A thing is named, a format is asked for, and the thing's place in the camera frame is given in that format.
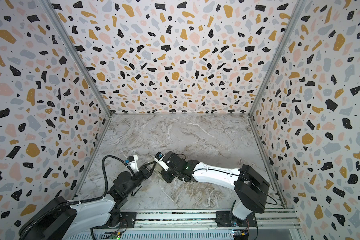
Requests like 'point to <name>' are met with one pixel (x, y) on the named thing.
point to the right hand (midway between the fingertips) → (159, 170)
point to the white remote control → (157, 170)
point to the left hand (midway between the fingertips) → (156, 162)
